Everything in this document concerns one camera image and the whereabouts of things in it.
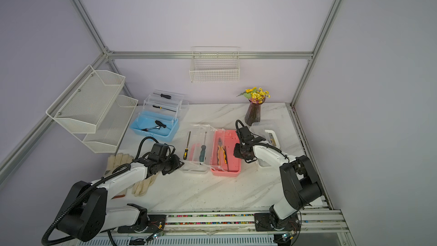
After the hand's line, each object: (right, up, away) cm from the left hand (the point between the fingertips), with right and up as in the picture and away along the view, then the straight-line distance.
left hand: (181, 165), depth 89 cm
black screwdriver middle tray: (-17, +32, +19) cm, 41 cm away
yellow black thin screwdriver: (+3, +9, -4) cm, 10 cm away
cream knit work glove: (-19, -9, -6) cm, 22 cm away
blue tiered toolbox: (-18, +26, +16) cm, 35 cm away
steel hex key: (+25, -2, -1) cm, 25 cm away
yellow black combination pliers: (+20, +9, +9) cm, 24 cm away
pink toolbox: (+22, +1, +2) cm, 23 cm away
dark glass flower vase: (+41, +28, +12) cm, 51 cm away
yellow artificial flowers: (+40, +38, +3) cm, 55 cm away
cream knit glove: (-38, +2, +4) cm, 38 cm away
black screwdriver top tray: (-18, +40, +22) cm, 49 cm away
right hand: (+31, +5, +3) cm, 32 cm away
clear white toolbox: (+50, +17, +3) cm, 53 cm away
